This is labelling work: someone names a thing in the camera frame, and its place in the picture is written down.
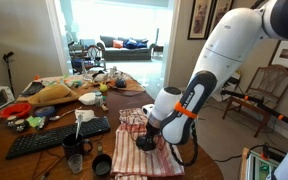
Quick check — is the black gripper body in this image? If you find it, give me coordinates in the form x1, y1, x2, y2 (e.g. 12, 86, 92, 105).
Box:
145, 123, 162, 148

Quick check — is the black computer mouse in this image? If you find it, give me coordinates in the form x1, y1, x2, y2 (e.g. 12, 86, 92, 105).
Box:
135, 135, 151, 152

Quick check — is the black computer keyboard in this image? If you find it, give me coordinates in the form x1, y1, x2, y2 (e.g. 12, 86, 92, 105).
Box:
5, 115, 112, 160

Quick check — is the pink white striped cloth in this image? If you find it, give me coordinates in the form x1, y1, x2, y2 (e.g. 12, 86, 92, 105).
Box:
110, 107, 186, 180

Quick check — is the small white box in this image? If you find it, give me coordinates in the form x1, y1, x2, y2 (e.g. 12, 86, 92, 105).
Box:
141, 103, 155, 118

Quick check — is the tan placemat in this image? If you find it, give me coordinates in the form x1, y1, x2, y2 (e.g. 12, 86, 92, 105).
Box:
105, 73, 147, 94

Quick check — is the small black bowl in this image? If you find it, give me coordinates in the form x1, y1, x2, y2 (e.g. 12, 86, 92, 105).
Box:
91, 153, 113, 177

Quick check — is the small white jar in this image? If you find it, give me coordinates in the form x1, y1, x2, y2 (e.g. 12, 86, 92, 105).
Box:
94, 91, 105, 108

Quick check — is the yellow green tennis ball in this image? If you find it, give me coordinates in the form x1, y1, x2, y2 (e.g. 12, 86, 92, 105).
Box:
98, 83, 109, 93

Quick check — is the white crumpled napkin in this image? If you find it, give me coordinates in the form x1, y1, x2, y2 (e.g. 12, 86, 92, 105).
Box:
74, 109, 99, 123

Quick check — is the white bowl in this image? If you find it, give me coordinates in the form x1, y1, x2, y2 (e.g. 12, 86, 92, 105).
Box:
78, 92, 98, 106

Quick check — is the metal spoon in mug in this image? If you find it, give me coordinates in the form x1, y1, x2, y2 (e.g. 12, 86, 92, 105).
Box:
74, 113, 85, 140

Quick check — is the white stuffed toy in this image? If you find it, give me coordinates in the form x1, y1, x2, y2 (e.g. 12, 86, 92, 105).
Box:
92, 69, 110, 83

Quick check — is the clear drinking glass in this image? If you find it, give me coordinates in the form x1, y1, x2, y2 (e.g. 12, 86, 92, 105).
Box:
67, 153, 84, 175

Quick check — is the dark ceramic mug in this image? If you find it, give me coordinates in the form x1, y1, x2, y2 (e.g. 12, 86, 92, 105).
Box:
61, 133, 94, 160

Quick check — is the grey sofa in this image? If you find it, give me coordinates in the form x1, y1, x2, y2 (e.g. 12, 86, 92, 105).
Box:
97, 34, 157, 62

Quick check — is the blue cushion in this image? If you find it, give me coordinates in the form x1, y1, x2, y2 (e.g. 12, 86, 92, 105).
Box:
123, 38, 149, 50

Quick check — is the orange cushion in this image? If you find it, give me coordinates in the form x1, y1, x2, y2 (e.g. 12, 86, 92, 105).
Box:
112, 39, 125, 50

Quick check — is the carved wooden dining chair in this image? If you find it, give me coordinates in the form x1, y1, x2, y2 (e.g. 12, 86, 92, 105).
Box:
68, 44, 107, 75

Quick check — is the black pole with orange bands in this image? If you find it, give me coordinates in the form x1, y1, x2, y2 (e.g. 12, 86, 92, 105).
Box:
220, 89, 288, 130

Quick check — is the blue tape roll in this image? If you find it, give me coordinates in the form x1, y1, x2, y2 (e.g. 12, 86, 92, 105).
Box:
33, 105, 57, 118

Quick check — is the green snack packet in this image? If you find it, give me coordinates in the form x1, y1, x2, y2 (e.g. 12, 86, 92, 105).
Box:
26, 115, 50, 131

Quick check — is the framed floral picture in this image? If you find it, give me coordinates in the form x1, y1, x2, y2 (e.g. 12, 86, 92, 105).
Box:
211, 0, 235, 28
187, 0, 215, 41

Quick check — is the wooden slat armchair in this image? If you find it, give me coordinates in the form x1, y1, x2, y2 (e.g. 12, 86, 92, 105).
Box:
222, 64, 288, 139

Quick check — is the black remote keypad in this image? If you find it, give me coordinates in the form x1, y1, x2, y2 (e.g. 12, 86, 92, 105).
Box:
21, 81, 45, 97

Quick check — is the small patterned dish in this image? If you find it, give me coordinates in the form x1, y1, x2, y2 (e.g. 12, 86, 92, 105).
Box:
13, 118, 30, 134
5, 114, 19, 129

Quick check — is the red bowl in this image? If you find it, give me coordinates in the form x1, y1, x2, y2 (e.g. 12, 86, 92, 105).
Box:
0, 102, 33, 120

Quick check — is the black walking cane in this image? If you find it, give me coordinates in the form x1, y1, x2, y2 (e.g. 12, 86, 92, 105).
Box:
2, 51, 16, 98

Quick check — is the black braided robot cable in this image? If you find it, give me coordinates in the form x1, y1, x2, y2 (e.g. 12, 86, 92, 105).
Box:
168, 119, 200, 167

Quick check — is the black floor cable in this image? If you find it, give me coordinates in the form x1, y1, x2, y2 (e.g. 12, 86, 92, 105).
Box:
213, 143, 269, 164

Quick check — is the thin black mouse cable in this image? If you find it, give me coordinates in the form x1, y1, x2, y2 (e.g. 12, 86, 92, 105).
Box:
30, 146, 68, 180

